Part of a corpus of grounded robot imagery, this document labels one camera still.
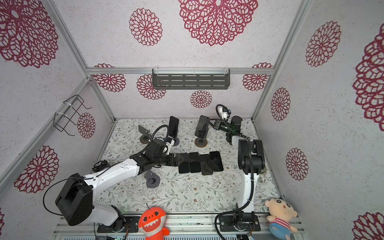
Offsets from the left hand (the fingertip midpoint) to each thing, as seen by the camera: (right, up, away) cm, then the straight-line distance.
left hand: (179, 160), depth 83 cm
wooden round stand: (+14, +9, +23) cm, 28 cm away
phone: (-4, +20, +12) cm, 23 cm away
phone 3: (+23, -4, +17) cm, 29 cm away
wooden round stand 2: (-24, +13, +21) cm, 35 cm away
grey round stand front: (-15, -11, +2) cm, 19 cm away
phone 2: (+15, +20, +29) cm, 39 cm away
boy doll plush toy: (+50, -23, -12) cm, 56 cm away
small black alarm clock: (-45, -3, +3) cm, 46 cm away
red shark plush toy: (-11, -25, -16) cm, 32 cm away
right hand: (+17, +25, +11) cm, 32 cm away
